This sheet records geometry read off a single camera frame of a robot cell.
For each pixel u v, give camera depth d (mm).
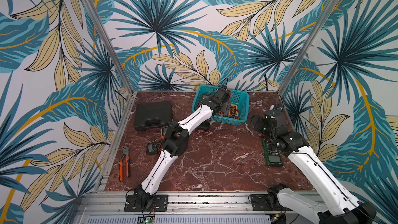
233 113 1032
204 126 977
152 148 878
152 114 1060
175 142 626
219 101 769
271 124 551
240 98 1097
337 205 387
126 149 902
